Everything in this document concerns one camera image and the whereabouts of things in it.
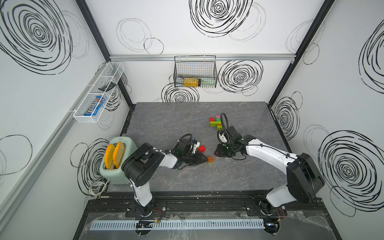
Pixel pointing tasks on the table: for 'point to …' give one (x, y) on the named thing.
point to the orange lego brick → (210, 159)
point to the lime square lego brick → (219, 127)
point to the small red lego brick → (201, 148)
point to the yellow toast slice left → (109, 154)
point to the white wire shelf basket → (112, 72)
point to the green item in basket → (207, 81)
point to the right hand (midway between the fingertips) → (217, 153)
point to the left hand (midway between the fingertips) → (207, 161)
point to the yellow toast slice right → (118, 154)
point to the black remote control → (110, 86)
